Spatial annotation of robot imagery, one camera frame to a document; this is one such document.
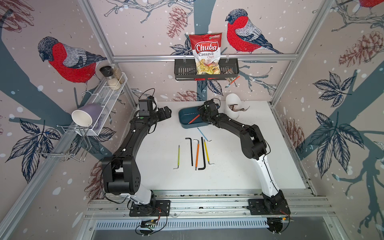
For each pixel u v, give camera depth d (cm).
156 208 72
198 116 107
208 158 92
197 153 93
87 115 61
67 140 59
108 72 78
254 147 61
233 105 105
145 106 66
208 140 100
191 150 95
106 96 83
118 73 85
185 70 95
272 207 65
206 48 81
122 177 43
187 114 114
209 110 83
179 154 93
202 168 87
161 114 78
